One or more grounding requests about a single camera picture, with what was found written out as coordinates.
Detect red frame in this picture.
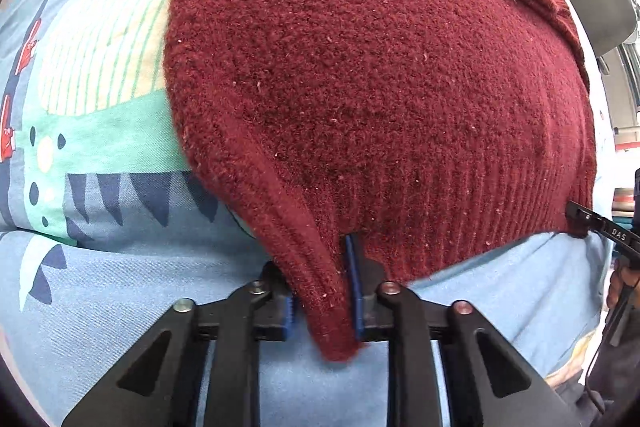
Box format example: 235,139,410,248
612,127,640,154

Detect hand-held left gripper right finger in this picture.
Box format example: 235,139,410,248
342,233,583,427

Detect blue printed bed sheet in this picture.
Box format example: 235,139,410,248
0,0,617,427

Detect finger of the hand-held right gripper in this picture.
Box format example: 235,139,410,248
566,201,640,258

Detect person's right hand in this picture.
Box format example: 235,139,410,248
606,263,630,309

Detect grey chair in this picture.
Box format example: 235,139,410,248
564,0,639,58

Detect black cable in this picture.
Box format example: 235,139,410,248
586,277,640,410

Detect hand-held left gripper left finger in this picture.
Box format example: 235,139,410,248
60,262,301,427

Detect dark red knit sweater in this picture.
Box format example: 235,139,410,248
162,0,598,363

